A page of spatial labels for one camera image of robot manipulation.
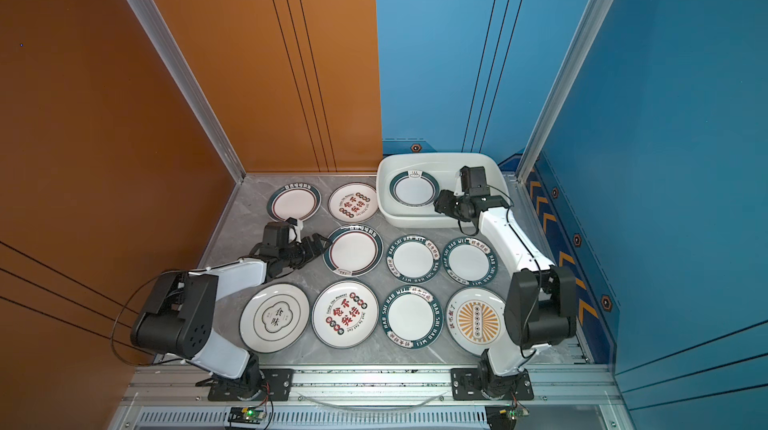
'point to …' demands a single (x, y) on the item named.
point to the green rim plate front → (412, 317)
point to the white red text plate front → (345, 313)
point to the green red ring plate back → (294, 200)
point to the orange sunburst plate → (475, 320)
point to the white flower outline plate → (275, 318)
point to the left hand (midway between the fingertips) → (326, 244)
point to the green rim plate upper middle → (413, 257)
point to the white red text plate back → (353, 202)
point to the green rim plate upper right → (469, 261)
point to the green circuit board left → (251, 415)
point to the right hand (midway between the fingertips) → (439, 203)
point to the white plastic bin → (445, 167)
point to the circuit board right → (503, 417)
